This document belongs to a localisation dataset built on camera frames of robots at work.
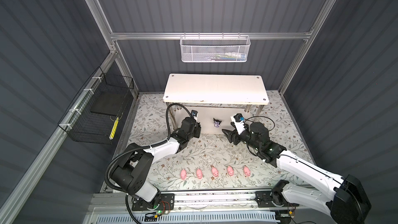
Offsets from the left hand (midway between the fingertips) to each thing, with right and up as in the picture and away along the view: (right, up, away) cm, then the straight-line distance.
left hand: (197, 124), depth 91 cm
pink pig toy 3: (+10, -25, -9) cm, 28 cm away
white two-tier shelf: (+10, +15, -19) cm, 26 cm away
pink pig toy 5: (+27, -24, -9) cm, 38 cm away
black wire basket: (-48, +6, -19) cm, 52 cm away
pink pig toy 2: (+2, -25, -10) cm, 27 cm away
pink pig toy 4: (+18, -24, -10) cm, 31 cm away
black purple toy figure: (+12, +1, -2) cm, 12 cm away
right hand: (+17, 0, -13) cm, 21 cm away
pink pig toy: (-7, -25, -10) cm, 28 cm away
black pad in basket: (-43, +13, -17) cm, 48 cm away
